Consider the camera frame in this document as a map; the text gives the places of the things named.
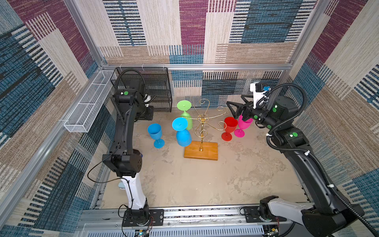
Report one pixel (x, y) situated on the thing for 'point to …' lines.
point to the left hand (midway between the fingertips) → (148, 117)
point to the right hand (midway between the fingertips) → (236, 101)
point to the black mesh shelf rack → (157, 87)
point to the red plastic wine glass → (230, 124)
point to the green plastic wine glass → (185, 105)
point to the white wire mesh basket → (81, 119)
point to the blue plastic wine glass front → (155, 131)
